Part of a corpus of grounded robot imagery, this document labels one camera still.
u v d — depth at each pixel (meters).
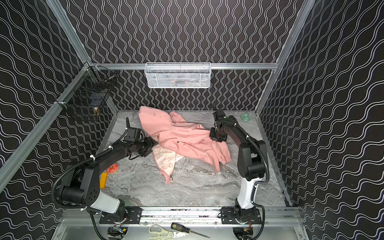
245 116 1.17
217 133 0.80
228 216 0.73
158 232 0.69
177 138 0.95
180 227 0.70
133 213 0.75
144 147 0.79
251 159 0.51
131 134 0.73
